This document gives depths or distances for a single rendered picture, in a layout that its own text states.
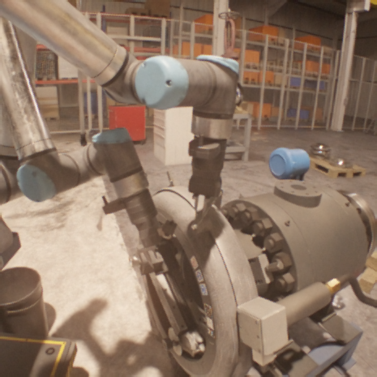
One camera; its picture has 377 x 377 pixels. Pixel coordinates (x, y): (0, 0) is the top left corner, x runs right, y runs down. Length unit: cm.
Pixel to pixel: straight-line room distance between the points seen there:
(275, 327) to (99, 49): 71
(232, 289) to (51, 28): 70
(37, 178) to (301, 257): 87
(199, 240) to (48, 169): 43
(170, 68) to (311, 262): 86
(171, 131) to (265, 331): 422
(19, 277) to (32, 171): 122
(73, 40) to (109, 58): 7
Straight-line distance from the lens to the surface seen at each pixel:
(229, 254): 77
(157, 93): 48
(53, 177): 65
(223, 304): 77
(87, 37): 54
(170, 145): 474
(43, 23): 52
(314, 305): 85
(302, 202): 119
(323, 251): 115
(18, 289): 185
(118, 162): 67
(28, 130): 66
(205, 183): 64
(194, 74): 50
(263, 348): 74
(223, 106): 58
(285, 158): 144
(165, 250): 118
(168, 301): 108
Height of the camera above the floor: 132
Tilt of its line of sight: 21 degrees down
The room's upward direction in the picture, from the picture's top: 2 degrees clockwise
